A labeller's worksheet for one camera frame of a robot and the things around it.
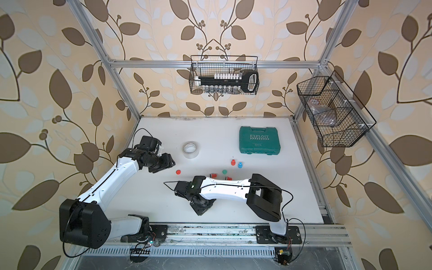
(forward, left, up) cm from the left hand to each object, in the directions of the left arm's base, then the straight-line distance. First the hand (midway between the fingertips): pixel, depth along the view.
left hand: (168, 162), depth 83 cm
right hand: (-19, -19, -10) cm, 28 cm away
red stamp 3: (+7, -34, -11) cm, 36 cm away
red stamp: (-1, -22, -11) cm, 25 cm away
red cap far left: (+1, -3, -13) cm, 13 cm away
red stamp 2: (-3, -31, -12) cm, 34 cm away
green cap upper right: (+1, -29, -12) cm, 31 cm away
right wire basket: (+10, -78, +22) cm, 82 cm away
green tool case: (+20, -54, -8) cm, 58 cm away
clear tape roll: (+17, -7, -13) cm, 22 cm away
